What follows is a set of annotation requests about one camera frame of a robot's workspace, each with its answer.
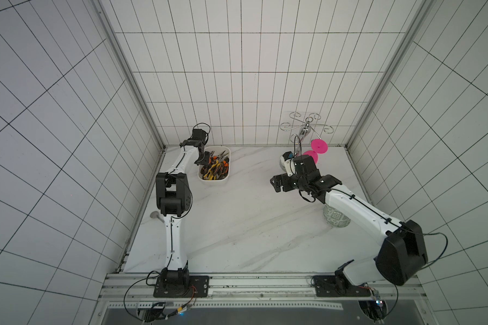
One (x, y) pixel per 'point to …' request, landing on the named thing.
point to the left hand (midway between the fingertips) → (198, 161)
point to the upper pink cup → (319, 145)
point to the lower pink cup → (313, 154)
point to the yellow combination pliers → (211, 171)
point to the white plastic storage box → (218, 172)
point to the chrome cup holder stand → (304, 128)
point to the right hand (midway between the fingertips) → (272, 178)
